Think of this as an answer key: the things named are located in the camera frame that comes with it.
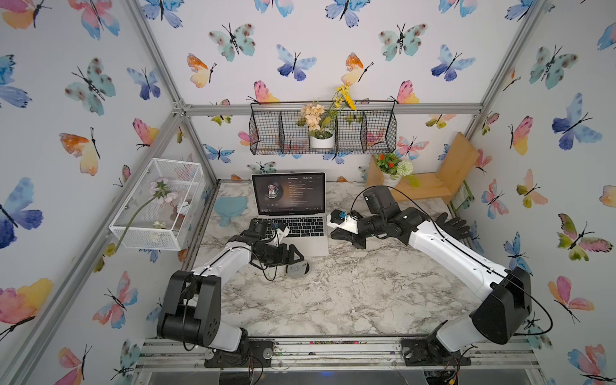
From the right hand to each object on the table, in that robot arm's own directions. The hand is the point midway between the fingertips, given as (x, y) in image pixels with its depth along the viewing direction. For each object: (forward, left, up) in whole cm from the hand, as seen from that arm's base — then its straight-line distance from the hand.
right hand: (337, 228), depth 75 cm
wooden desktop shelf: (+36, -49, -4) cm, 61 cm away
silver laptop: (+25, +16, -17) cm, 34 cm away
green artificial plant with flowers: (+33, -21, -2) cm, 39 cm away
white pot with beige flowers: (+35, +7, +10) cm, 37 cm away
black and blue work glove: (+20, -52, -24) cm, 61 cm away
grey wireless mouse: (-5, +13, -21) cm, 25 cm away
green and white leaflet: (+34, -57, -20) cm, 70 cm away
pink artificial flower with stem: (+4, +53, +10) cm, 54 cm away
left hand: (-2, +13, -17) cm, 22 cm away
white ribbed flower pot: (+27, -21, -5) cm, 35 cm away
